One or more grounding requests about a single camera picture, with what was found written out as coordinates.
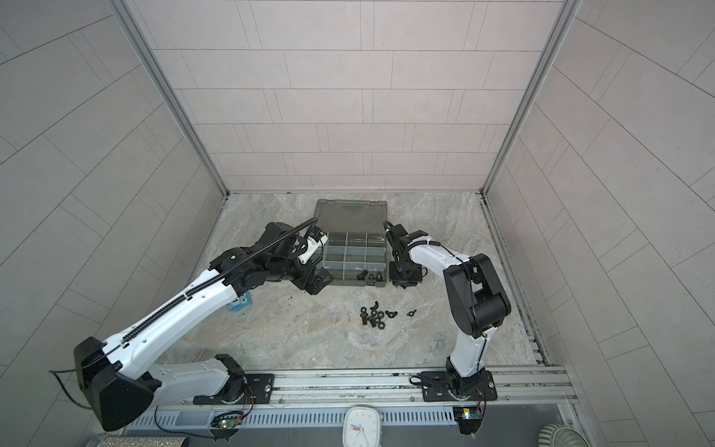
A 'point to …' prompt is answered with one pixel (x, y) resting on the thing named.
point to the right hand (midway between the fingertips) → (399, 281)
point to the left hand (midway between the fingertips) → (327, 268)
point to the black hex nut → (381, 327)
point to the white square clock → (361, 426)
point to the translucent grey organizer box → (355, 253)
